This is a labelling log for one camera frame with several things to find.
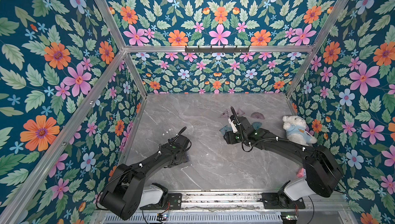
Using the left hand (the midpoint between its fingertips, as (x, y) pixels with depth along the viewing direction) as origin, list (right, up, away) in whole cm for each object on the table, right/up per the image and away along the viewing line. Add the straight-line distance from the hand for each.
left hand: (182, 159), depth 88 cm
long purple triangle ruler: (+38, +27, +21) cm, 51 cm away
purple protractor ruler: (+50, +25, +20) cm, 59 cm away
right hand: (+28, +16, -1) cm, 32 cm away
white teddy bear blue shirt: (+67, +19, +3) cm, 70 cm away
